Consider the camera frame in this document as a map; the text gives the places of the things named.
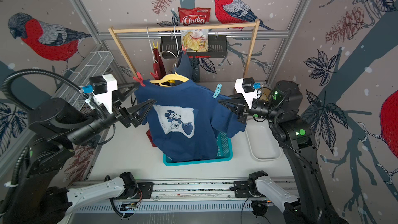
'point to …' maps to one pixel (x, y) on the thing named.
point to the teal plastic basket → (224, 152)
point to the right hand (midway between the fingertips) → (220, 98)
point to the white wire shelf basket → (94, 65)
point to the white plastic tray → (263, 145)
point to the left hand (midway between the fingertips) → (146, 88)
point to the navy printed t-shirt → (186, 120)
